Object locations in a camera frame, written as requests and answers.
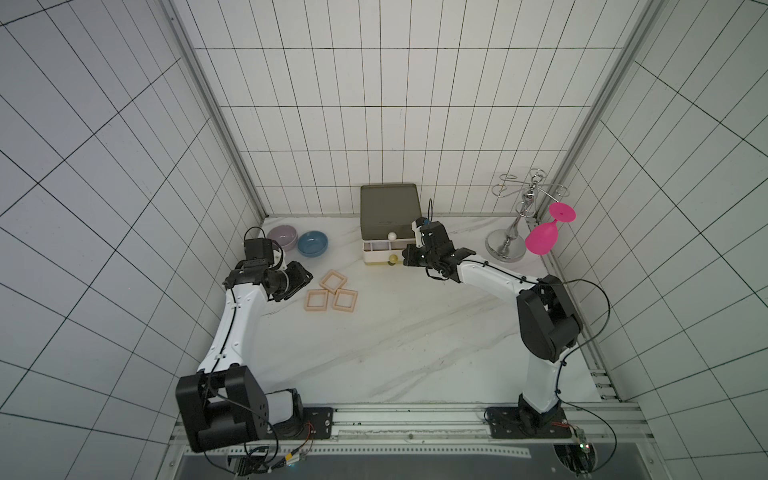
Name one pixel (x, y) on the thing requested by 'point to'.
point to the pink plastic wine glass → (542, 237)
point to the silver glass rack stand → (507, 245)
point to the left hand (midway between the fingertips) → (306, 283)
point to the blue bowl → (312, 244)
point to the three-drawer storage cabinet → (386, 214)
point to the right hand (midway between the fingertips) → (392, 253)
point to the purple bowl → (285, 235)
